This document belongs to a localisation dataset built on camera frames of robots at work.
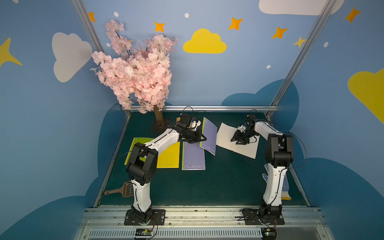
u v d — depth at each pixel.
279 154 0.59
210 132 1.00
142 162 0.50
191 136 0.80
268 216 0.68
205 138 0.88
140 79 0.61
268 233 0.73
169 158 0.96
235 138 0.98
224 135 1.06
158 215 0.75
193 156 0.95
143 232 0.72
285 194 0.82
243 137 0.93
